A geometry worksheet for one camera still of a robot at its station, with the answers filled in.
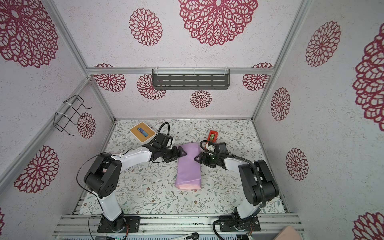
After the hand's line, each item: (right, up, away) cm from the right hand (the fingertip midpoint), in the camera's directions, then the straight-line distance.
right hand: (198, 159), depth 92 cm
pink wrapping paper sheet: (-6, -7, -11) cm, 14 cm away
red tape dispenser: (+10, +14, +10) cm, 20 cm away
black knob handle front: (-3, -32, -22) cm, 39 cm away
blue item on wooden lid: (-39, +17, +14) cm, 45 cm away
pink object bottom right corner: (+42, -31, -22) cm, 56 cm away
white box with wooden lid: (-41, +14, +11) cm, 45 cm away
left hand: (-10, +2, -1) cm, 10 cm away
